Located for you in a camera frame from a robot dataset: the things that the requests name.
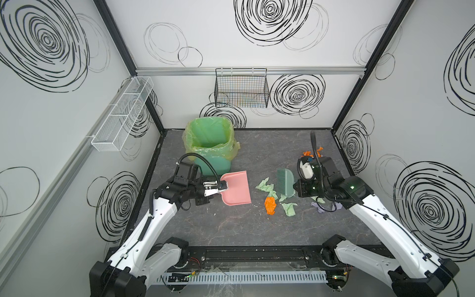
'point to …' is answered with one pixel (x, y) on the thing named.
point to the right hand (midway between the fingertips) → (292, 186)
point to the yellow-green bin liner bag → (210, 137)
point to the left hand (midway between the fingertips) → (215, 186)
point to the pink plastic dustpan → (238, 191)
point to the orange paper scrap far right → (307, 153)
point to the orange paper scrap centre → (270, 205)
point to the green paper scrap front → (289, 208)
